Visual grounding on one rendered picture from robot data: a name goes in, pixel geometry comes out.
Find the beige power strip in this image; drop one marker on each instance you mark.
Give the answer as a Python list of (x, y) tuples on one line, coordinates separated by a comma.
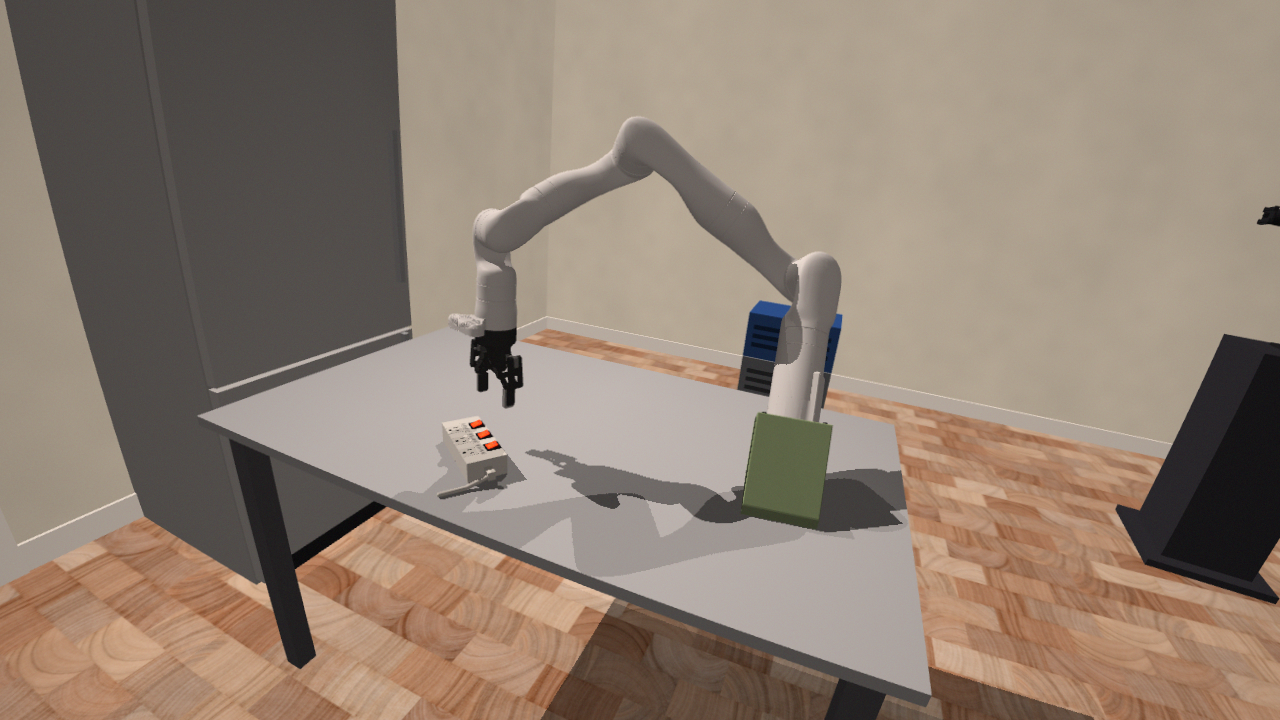
[(473, 451)]

